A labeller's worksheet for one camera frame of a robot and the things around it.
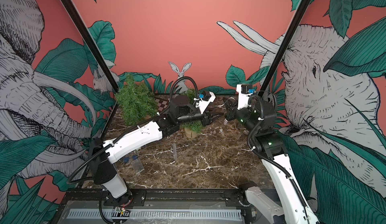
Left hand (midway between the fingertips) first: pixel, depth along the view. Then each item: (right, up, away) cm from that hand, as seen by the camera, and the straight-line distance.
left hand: (221, 108), depth 63 cm
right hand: (0, +5, -3) cm, 6 cm away
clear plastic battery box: (-45, -33, +21) cm, 60 cm away
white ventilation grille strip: (-32, -51, +7) cm, 60 cm away
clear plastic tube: (-24, -25, +23) cm, 42 cm away
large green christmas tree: (-45, +4, +18) cm, 48 cm away
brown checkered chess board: (-37, +2, +47) cm, 60 cm away
